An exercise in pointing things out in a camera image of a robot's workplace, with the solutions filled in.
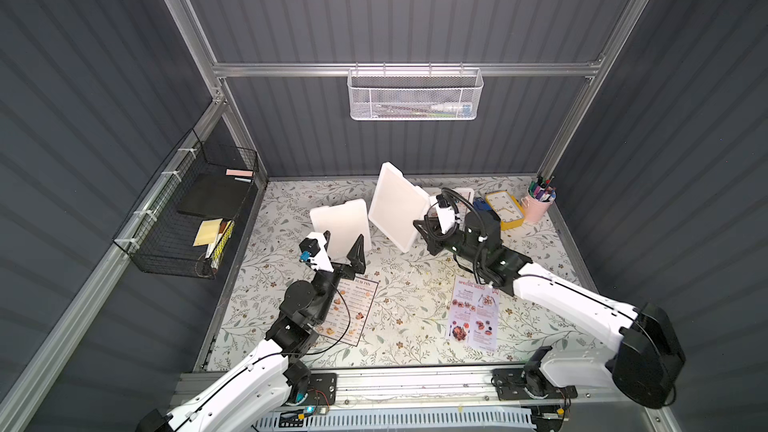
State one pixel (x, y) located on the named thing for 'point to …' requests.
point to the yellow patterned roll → (222, 244)
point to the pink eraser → (238, 172)
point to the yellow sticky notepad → (208, 232)
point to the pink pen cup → (534, 210)
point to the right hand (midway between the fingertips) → (420, 219)
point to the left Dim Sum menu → (348, 309)
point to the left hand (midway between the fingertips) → (344, 237)
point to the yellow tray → (507, 209)
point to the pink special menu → (474, 315)
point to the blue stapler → (480, 204)
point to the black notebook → (214, 194)
